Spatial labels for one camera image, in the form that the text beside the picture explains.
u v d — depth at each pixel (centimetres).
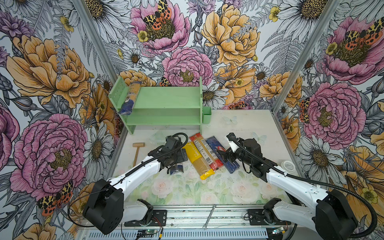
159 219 74
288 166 85
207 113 114
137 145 100
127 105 82
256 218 73
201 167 89
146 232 71
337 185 57
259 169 60
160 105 85
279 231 71
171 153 60
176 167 89
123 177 47
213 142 99
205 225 73
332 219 40
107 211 41
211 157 92
